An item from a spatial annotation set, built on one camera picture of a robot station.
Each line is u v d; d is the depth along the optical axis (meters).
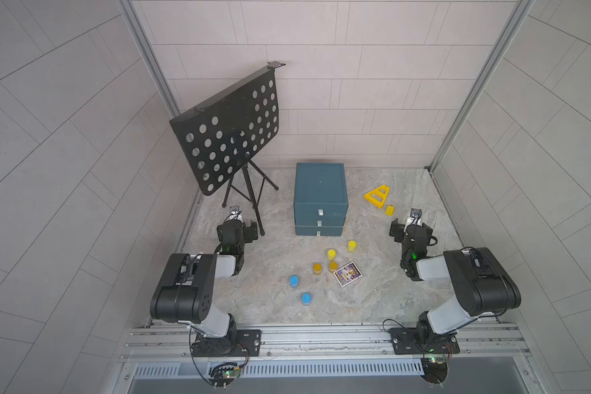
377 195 1.07
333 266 0.85
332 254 0.87
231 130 0.66
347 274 0.83
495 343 0.72
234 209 0.79
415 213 0.75
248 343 0.71
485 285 0.45
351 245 0.90
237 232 0.72
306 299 0.78
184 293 0.44
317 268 0.85
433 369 0.68
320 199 0.79
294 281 0.82
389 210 1.01
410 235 0.70
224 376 0.65
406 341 0.71
